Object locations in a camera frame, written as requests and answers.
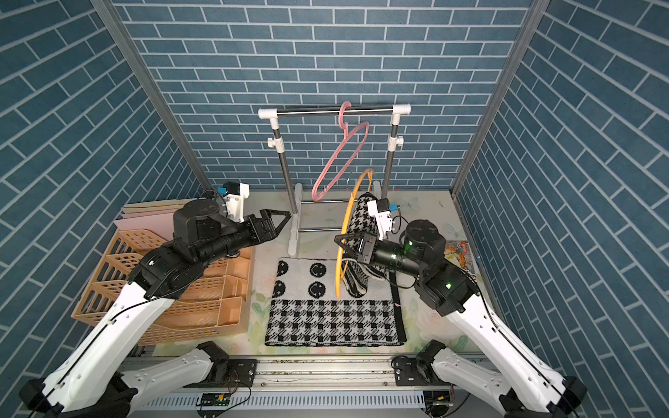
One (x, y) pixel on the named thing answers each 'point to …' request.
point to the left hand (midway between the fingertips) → (289, 218)
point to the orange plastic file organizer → (220, 298)
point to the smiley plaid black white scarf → (306, 312)
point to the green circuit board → (213, 400)
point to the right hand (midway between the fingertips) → (340, 244)
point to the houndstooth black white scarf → (355, 269)
